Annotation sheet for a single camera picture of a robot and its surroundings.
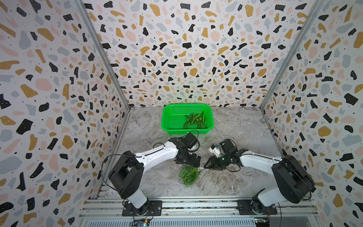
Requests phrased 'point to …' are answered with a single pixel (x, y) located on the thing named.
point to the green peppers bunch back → (188, 175)
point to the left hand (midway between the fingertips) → (196, 164)
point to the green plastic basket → (181, 118)
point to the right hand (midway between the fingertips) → (207, 167)
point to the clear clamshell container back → (181, 166)
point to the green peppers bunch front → (199, 120)
